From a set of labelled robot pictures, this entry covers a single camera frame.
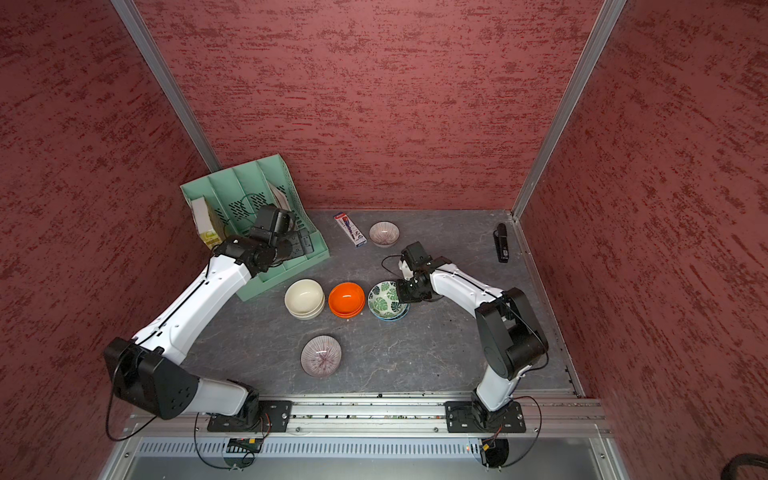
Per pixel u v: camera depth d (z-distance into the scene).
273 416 0.74
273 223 0.59
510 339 0.47
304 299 0.92
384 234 1.10
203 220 0.81
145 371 0.39
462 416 0.74
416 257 0.74
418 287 0.67
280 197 1.00
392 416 0.76
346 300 0.92
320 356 0.83
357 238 1.10
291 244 0.73
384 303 0.90
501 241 1.09
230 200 1.04
